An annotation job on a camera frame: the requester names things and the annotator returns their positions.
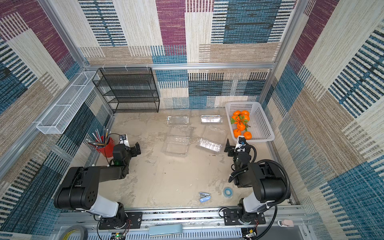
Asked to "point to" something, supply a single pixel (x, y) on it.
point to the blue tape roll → (231, 190)
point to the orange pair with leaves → (245, 115)
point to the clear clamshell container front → (177, 140)
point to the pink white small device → (285, 223)
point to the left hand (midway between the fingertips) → (130, 143)
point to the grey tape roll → (83, 230)
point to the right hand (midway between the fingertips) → (237, 141)
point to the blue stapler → (204, 197)
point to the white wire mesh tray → (57, 119)
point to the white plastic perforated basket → (258, 124)
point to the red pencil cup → (105, 145)
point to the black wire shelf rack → (129, 90)
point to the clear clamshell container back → (211, 119)
